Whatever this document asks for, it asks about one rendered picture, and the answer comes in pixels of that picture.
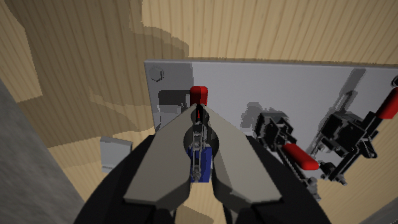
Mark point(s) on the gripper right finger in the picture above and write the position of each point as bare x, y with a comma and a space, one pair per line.
245, 174

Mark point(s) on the grey metal fixture plate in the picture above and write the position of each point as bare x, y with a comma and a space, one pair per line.
239, 91

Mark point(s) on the dark blue rectangular block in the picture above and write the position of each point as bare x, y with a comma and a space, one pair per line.
206, 156

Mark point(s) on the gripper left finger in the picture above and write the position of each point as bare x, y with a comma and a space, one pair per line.
156, 174

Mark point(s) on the red-handled toggle clamp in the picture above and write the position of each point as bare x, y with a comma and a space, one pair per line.
198, 95

